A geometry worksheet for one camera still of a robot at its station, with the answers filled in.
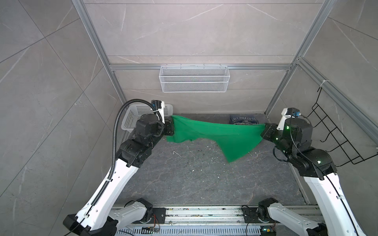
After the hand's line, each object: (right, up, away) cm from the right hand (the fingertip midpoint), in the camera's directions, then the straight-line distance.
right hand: (265, 123), depth 64 cm
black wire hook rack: (+34, -8, +4) cm, 35 cm away
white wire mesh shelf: (-32, +31, +37) cm, 58 cm away
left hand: (-42, +4, +1) cm, 42 cm away
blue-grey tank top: (+8, +3, +48) cm, 48 cm away
